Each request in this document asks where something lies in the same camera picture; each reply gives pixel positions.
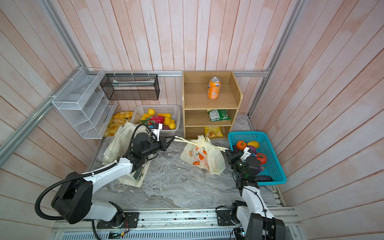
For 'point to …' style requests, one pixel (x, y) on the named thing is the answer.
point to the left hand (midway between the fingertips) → (174, 139)
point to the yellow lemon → (151, 111)
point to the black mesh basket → (131, 86)
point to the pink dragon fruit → (154, 119)
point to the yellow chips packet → (212, 132)
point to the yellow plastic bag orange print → (201, 152)
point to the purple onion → (252, 148)
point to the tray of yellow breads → (117, 120)
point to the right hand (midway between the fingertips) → (226, 148)
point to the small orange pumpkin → (241, 145)
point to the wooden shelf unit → (210, 100)
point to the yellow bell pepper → (254, 143)
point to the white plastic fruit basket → (168, 115)
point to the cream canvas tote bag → (117, 144)
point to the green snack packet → (218, 115)
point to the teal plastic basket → (271, 171)
